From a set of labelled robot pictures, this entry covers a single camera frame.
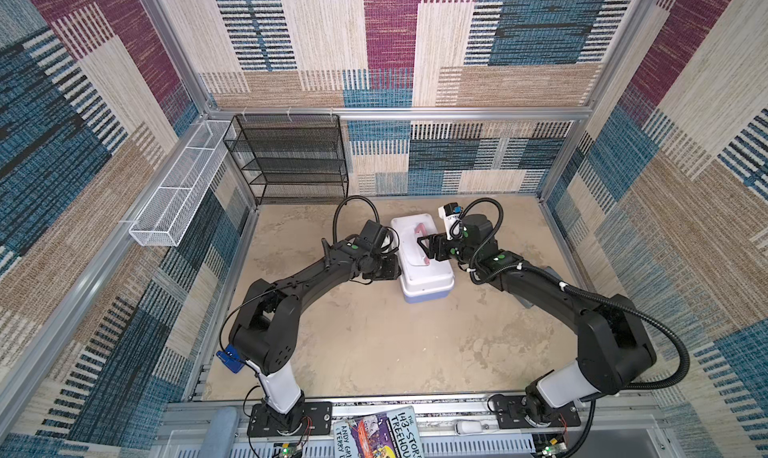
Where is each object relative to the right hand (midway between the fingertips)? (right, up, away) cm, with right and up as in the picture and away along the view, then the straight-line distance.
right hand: (426, 242), depth 86 cm
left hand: (-8, -8, +3) cm, 11 cm away
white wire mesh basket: (-63, +6, -16) cm, 65 cm away
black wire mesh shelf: (-46, +29, +25) cm, 60 cm away
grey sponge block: (+40, -10, +11) cm, 43 cm away
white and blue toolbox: (-1, -10, -1) cm, 10 cm away
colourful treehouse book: (-11, -43, -16) cm, 47 cm away
